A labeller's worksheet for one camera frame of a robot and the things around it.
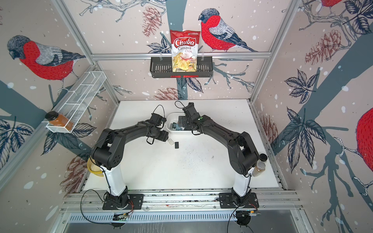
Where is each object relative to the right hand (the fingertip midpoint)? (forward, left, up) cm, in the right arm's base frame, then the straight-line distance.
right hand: (185, 120), depth 92 cm
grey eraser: (+3, +11, -13) cm, 17 cm away
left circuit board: (-51, +30, -15) cm, 61 cm away
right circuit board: (-47, -33, -13) cm, 59 cm away
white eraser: (-9, +10, -13) cm, 19 cm away
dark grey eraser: (-11, +6, -13) cm, 18 cm away
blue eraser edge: (+1, +6, -11) cm, 12 cm away
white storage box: (+10, +10, -10) cm, 18 cm away
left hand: (-4, +14, -11) cm, 18 cm away
